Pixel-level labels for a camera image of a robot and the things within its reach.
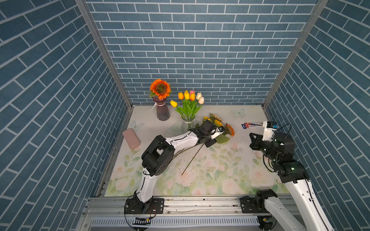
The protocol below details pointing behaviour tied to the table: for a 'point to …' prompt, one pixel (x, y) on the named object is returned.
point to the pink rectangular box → (131, 139)
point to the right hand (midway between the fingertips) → (252, 134)
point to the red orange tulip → (193, 106)
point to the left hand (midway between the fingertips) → (216, 139)
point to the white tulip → (198, 96)
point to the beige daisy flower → (216, 116)
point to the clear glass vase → (188, 123)
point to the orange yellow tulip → (186, 97)
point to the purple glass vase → (163, 113)
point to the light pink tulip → (201, 101)
